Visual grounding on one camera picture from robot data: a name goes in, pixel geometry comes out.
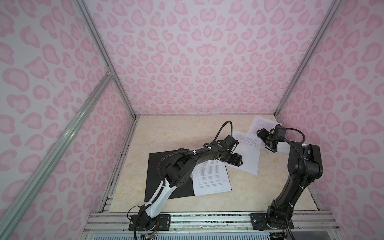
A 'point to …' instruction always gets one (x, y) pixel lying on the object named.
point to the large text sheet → (249, 147)
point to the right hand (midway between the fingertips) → (261, 132)
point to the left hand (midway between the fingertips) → (239, 160)
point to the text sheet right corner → (259, 123)
